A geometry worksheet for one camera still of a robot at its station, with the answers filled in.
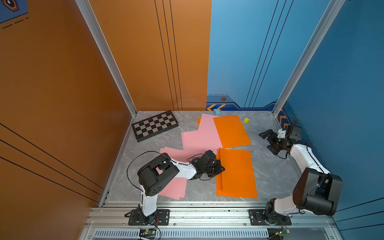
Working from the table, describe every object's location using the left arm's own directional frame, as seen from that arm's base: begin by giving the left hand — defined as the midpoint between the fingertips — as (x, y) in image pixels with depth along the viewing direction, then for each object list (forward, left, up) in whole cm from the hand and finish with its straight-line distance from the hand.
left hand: (227, 167), depth 86 cm
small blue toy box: (+48, +2, -3) cm, 49 cm away
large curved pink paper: (-13, +29, +1) cm, 32 cm away
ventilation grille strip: (-31, +23, -4) cm, 39 cm away
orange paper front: (-3, -6, -3) cm, 8 cm away
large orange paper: (-7, +5, +1) cm, 9 cm away
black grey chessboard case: (+32, +49, -1) cm, 59 cm away
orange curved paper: (+30, -7, -6) cm, 32 cm away
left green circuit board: (-31, +41, -6) cm, 52 cm away
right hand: (+14, -22, +9) cm, 27 cm away
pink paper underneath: (+24, +12, -5) cm, 27 cm away
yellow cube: (+39, -19, -2) cm, 44 cm away
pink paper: (+15, +22, -5) cm, 27 cm away
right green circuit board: (-30, -23, -4) cm, 38 cm away
